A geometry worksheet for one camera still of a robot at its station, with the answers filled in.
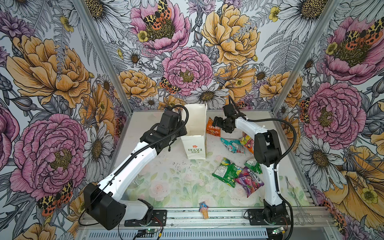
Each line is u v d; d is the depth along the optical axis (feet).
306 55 2.92
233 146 3.10
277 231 2.35
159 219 2.41
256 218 2.41
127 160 1.48
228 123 2.66
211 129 3.46
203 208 2.45
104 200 1.27
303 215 2.49
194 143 2.55
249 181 2.66
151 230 2.33
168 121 1.81
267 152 1.98
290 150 1.83
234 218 2.49
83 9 2.35
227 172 2.82
